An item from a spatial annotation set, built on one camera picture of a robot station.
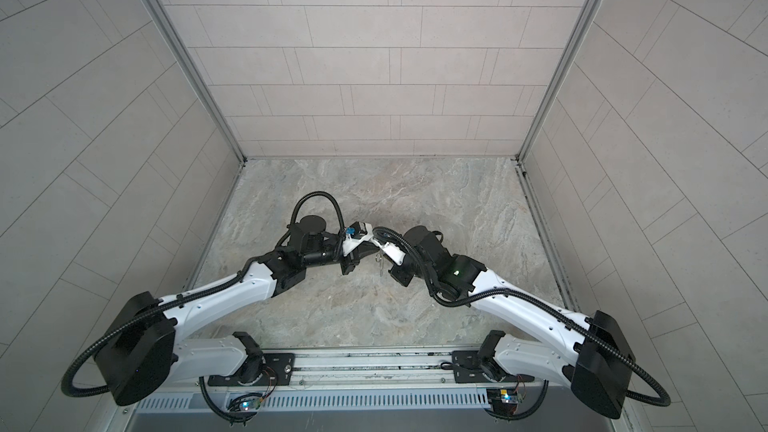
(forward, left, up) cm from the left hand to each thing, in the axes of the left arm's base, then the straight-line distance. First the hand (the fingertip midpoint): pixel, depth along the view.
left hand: (383, 246), depth 74 cm
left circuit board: (-32, +28, -12) cm, 44 cm away
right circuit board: (-31, -28, -16) cm, 45 cm away
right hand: (-2, 0, -2) cm, 3 cm away
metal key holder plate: (-3, +1, 0) cm, 4 cm away
